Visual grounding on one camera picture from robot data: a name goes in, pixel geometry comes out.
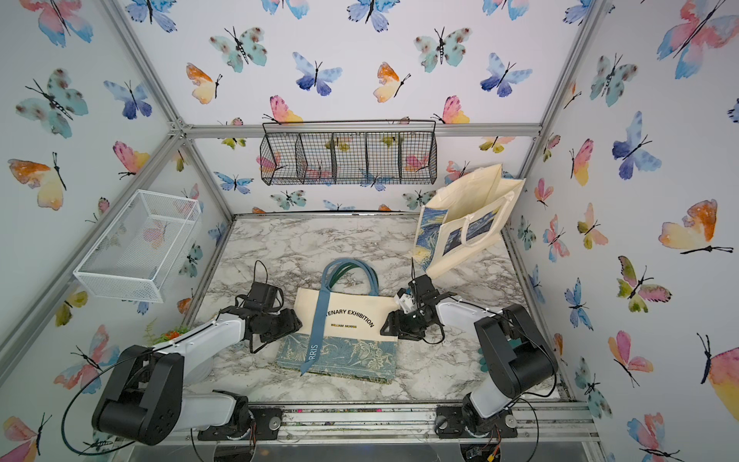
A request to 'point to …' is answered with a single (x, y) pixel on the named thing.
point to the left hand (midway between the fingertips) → (299, 324)
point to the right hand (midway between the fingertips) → (391, 332)
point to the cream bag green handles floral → (338, 267)
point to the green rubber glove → (482, 361)
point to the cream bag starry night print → (463, 216)
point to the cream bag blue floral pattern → (342, 336)
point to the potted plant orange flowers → (151, 339)
